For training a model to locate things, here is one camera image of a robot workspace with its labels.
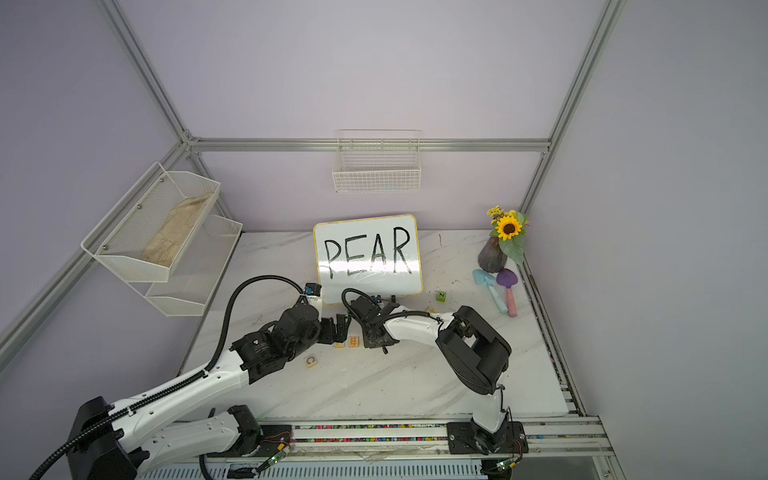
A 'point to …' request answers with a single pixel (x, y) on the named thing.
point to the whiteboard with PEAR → (378, 255)
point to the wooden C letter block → (310, 361)
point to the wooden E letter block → (354, 341)
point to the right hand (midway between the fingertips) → (370, 342)
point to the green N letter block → (441, 296)
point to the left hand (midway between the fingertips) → (334, 320)
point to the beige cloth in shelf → (170, 236)
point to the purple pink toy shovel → (509, 277)
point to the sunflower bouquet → (510, 228)
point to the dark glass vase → (491, 258)
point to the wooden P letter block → (339, 345)
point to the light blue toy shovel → (488, 279)
